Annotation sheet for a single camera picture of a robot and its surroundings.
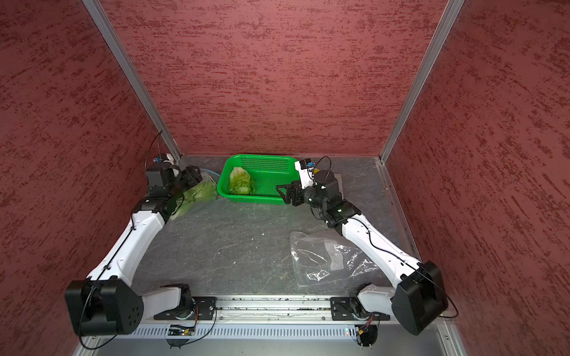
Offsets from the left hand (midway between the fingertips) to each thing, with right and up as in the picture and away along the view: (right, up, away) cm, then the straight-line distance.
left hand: (192, 175), depth 81 cm
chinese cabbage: (+14, -2, +16) cm, 21 cm away
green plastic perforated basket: (+25, +2, +32) cm, 40 cm away
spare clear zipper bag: (+52, -33, +1) cm, 61 cm away
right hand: (+35, -5, -5) cm, 36 cm away
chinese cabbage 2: (-2, -7, +16) cm, 17 cm away
